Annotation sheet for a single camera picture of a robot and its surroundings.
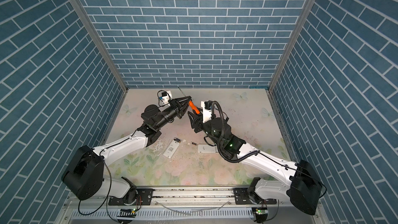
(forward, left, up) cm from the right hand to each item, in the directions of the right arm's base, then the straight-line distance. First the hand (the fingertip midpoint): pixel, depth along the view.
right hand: (190, 109), depth 70 cm
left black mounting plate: (-32, +21, -30) cm, 48 cm away
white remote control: (-6, +13, -29) cm, 33 cm away
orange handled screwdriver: (+3, 0, +1) cm, 3 cm away
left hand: (+4, 0, +2) cm, 5 cm away
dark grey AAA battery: (-2, +1, -30) cm, 30 cm away
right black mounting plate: (-28, -26, -31) cm, 49 cm away
